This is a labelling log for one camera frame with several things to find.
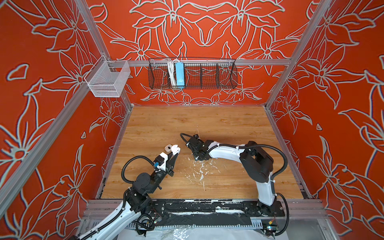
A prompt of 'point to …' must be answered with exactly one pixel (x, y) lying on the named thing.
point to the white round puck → (175, 149)
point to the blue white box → (180, 74)
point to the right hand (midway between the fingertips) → (196, 153)
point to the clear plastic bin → (107, 78)
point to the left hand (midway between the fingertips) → (174, 152)
